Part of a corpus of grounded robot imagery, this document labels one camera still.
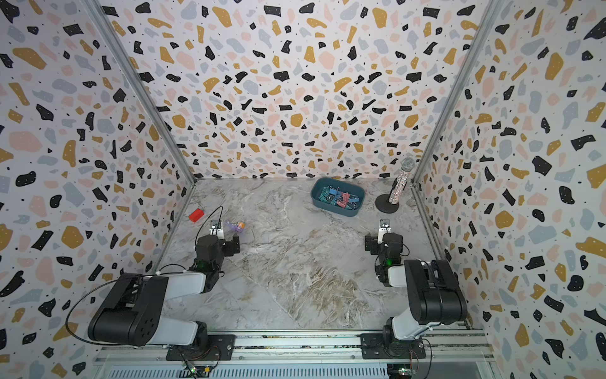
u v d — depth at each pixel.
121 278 0.47
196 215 1.05
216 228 0.79
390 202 1.03
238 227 1.00
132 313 0.44
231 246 0.85
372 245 0.87
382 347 0.73
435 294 0.46
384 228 0.83
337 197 1.12
